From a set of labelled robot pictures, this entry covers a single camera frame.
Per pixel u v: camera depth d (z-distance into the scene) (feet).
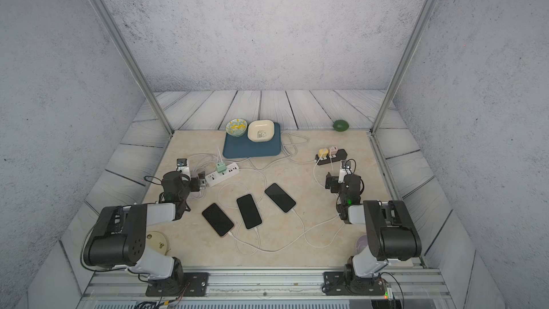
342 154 3.52
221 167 3.19
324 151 3.35
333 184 2.86
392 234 1.48
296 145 3.79
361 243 2.55
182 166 2.66
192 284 2.39
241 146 3.75
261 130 3.86
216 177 3.25
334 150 3.41
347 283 2.20
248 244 2.70
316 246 2.67
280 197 3.09
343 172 2.71
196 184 2.78
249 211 2.92
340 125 3.90
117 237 1.50
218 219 2.91
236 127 3.89
